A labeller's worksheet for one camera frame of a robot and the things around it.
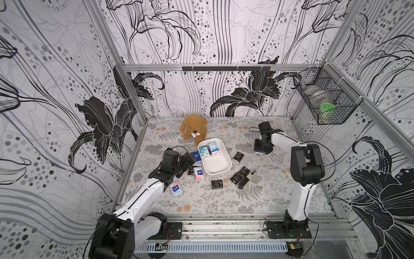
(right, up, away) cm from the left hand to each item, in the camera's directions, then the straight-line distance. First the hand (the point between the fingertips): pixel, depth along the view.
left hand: (194, 164), depth 85 cm
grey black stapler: (+27, -10, -1) cm, 29 cm away
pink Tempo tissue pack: (+2, -5, +3) cm, 7 cm away
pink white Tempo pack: (+12, +4, +11) cm, 17 cm away
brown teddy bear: (-1, +20, +9) cm, 22 cm away
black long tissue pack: (+24, -8, +3) cm, 25 cm away
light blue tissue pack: (+11, +9, +13) cm, 19 cm away
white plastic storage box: (+12, -2, +8) cm, 15 cm away
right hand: (+41, +8, +17) cm, 45 cm away
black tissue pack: (-2, -5, +6) cm, 8 cm away
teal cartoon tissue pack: (+5, +6, +11) cm, 13 cm away
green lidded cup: (+66, +29, -7) cm, 72 cm away
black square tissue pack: (+12, -11, +1) cm, 16 cm away
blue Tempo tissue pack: (0, +3, +10) cm, 11 cm away
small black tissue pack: (+26, +2, +11) cm, 28 cm away
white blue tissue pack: (-9, -13, -1) cm, 16 cm away
